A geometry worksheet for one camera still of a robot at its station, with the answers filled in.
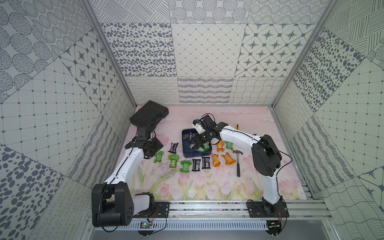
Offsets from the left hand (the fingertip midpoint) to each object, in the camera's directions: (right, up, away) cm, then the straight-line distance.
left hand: (159, 143), depth 86 cm
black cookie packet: (+28, -12, +3) cm, 30 cm away
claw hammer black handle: (+48, -13, +3) cm, 49 cm away
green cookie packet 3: (-2, -9, +5) cm, 10 cm away
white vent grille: (+43, -37, -16) cm, 59 cm away
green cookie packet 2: (+8, -10, +4) cm, 14 cm away
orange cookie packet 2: (+42, -11, +4) cm, 44 cm away
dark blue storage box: (+17, -3, +3) cm, 18 cm away
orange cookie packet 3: (+37, -5, +9) cm, 39 cm away
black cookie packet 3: (+7, -4, +9) cm, 12 cm away
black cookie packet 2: (+22, -13, +2) cm, 26 cm away
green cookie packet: (+16, -15, 0) cm, 22 cm away
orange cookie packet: (+34, -13, +3) cm, 36 cm away
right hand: (+22, 0, +5) cm, 23 cm away
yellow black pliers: (+52, +8, +21) cm, 57 cm away
